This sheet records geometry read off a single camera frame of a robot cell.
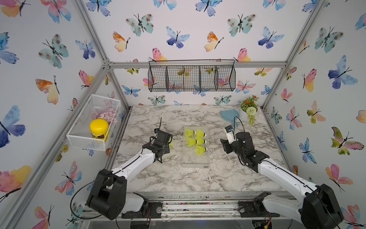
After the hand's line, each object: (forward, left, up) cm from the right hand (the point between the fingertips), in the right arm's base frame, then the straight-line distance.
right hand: (227, 136), depth 83 cm
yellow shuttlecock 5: (-4, +15, -12) cm, 19 cm away
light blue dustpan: (+32, -10, -17) cm, 38 cm away
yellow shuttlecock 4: (+3, +21, -12) cm, 24 cm away
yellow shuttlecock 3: (+4, +14, -13) cm, 20 cm away
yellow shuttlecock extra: (+2, +35, -17) cm, 39 cm away
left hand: (-3, +37, -8) cm, 38 cm away
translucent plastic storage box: (-7, +21, -17) cm, 28 cm away
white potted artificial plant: (+24, -18, -2) cm, 31 cm away
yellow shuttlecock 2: (+10, +23, -12) cm, 28 cm away
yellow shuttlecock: (+10, +15, -14) cm, 23 cm away
